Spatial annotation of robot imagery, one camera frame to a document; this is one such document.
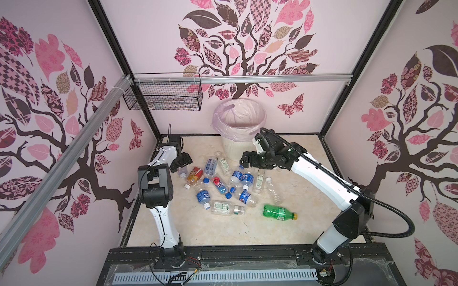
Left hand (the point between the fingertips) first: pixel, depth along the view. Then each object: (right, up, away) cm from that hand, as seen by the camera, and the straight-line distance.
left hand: (183, 165), depth 99 cm
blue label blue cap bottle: (+31, -5, -4) cm, 31 cm away
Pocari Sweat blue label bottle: (+14, -13, -13) cm, 23 cm away
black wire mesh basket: (-9, +41, -4) cm, 42 cm away
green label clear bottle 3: (+42, -8, -7) cm, 44 cm away
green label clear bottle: (+23, +1, 0) cm, 23 cm away
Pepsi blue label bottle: (+35, -15, -13) cm, 40 cm away
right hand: (+35, +4, -22) cm, 41 cm away
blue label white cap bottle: (+36, -7, -7) cm, 37 cm away
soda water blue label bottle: (+16, -1, -2) cm, 16 cm away
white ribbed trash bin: (+29, +9, -4) cm, 31 cm away
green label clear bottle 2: (+25, -19, -17) cm, 36 cm away
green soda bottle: (+50, -21, -18) cm, 57 cm away
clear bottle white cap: (+52, -16, -5) cm, 55 cm away
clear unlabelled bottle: (0, -3, -1) cm, 4 cm away
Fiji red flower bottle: (+22, -10, -9) cm, 26 cm away
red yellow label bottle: (+8, -4, -4) cm, 10 cm away
